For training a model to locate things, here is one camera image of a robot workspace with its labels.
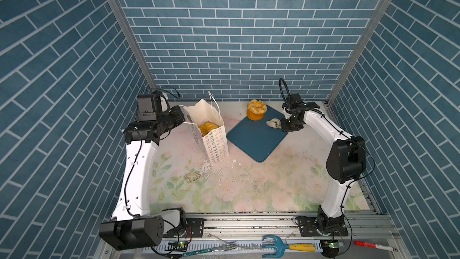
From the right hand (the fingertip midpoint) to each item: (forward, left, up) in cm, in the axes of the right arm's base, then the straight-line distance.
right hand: (285, 126), depth 94 cm
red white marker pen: (-48, -33, -11) cm, 59 cm away
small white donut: (+6, +5, -5) cm, 9 cm away
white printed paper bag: (-18, +35, +5) cm, 39 cm away
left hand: (-13, +45, +22) cm, 52 cm away
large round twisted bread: (+13, +15, -3) cm, 20 cm away
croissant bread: (-8, +40, +5) cm, 41 cm away
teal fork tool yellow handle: (-52, +5, -10) cm, 53 cm away
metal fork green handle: (-54, +25, -10) cm, 60 cm away
